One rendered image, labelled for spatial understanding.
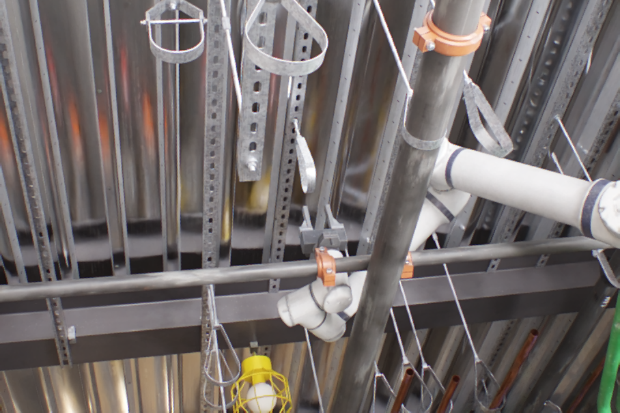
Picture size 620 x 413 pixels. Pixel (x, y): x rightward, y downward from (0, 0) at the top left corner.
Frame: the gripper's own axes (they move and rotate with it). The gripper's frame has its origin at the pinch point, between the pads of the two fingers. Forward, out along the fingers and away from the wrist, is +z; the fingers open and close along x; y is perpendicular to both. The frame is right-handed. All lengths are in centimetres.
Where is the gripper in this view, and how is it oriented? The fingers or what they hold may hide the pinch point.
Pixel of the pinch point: (317, 212)
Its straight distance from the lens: 264.2
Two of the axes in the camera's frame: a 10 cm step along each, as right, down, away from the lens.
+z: -1.8, -7.3, 6.6
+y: -1.0, 6.8, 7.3
